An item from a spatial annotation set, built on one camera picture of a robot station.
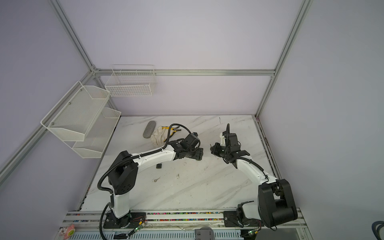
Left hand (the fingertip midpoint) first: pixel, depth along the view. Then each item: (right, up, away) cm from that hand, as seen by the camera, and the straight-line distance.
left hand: (197, 153), depth 89 cm
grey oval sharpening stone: (-36, +15, +20) cm, 43 cm away
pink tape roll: (-59, -33, -21) cm, 71 cm away
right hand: (+7, +4, -2) cm, 9 cm away
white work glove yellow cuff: (-28, +10, +18) cm, 35 cm away
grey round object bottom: (+4, -34, -20) cm, 40 cm away
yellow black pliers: (-18, +15, +22) cm, 32 cm away
